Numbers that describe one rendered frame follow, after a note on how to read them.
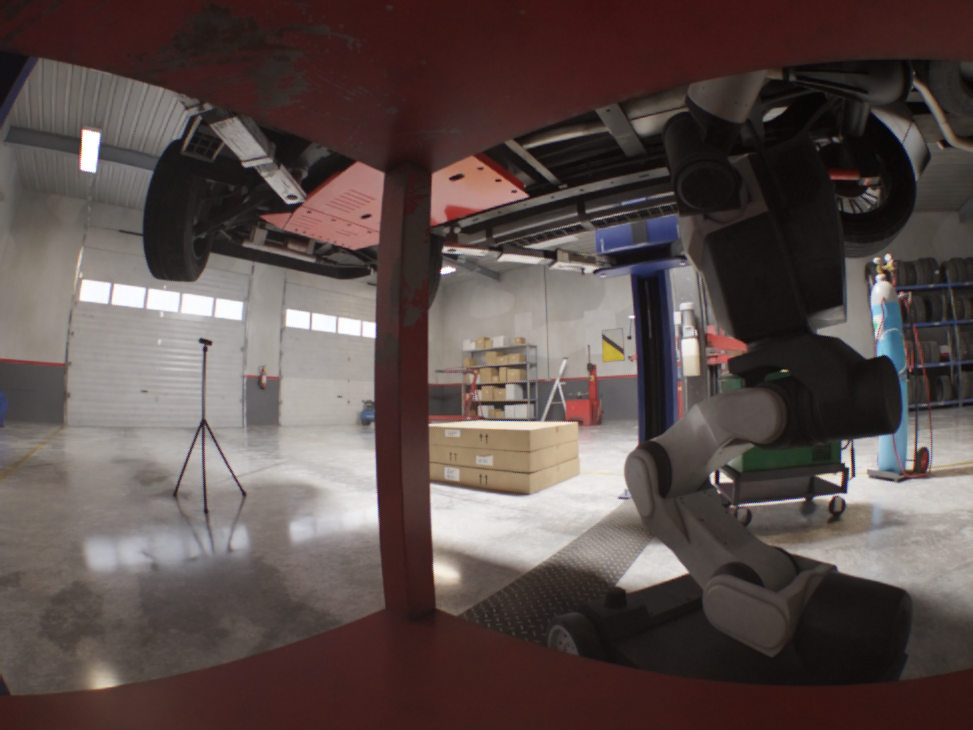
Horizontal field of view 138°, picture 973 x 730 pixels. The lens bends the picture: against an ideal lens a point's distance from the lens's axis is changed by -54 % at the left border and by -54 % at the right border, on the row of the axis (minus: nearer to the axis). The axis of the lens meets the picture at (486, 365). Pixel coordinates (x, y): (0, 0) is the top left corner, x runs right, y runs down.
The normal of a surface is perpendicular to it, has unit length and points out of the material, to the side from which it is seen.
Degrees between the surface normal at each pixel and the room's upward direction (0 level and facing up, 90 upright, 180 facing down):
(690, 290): 90
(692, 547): 90
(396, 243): 90
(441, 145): 180
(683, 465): 90
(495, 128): 180
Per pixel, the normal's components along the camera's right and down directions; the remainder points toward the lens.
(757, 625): -0.96, -0.01
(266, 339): 0.80, -0.06
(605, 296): -0.60, -0.06
